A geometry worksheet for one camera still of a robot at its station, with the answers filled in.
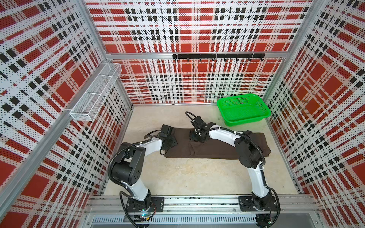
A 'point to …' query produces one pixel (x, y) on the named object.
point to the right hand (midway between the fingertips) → (193, 137)
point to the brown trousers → (186, 147)
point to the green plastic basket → (241, 109)
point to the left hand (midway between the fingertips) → (175, 142)
